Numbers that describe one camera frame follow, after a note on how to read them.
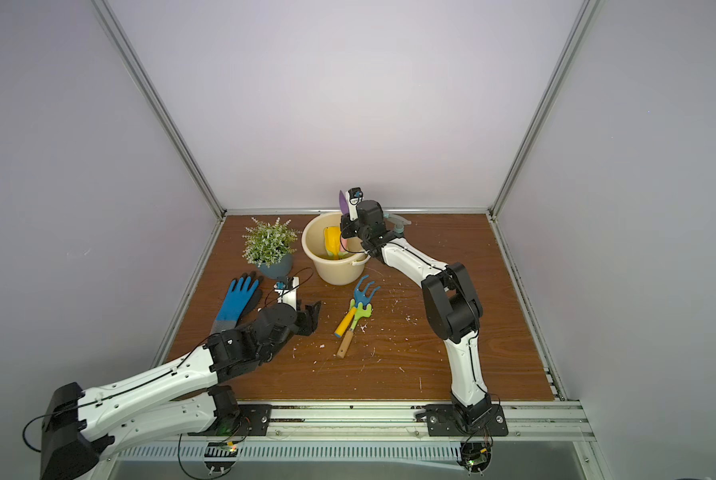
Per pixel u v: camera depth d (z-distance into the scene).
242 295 0.95
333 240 1.00
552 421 0.74
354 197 0.81
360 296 0.93
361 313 0.90
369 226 0.73
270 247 0.89
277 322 0.54
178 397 0.50
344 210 0.88
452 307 0.53
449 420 0.73
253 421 0.73
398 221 0.89
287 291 0.65
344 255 1.00
